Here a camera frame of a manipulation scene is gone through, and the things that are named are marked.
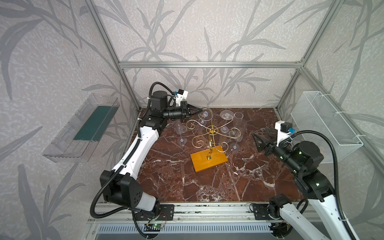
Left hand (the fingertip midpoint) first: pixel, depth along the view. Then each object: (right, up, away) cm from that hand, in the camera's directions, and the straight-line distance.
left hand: (202, 108), depth 65 cm
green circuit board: (-21, -56, +5) cm, 60 cm away
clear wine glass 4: (+20, -14, +22) cm, 33 cm away
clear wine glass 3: (+12, -3, +8) cm, 14 cm away
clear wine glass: (-14, -10, +25) cm, 30 cm away
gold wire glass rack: (+4, -11, +3) cm, 12 cm away
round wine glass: (+23, -8, +31) cm, 40 cm away
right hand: (+25, -8, -1) cm, 26 cm away
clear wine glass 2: (-14, -20, +36) cm, 43 cm away
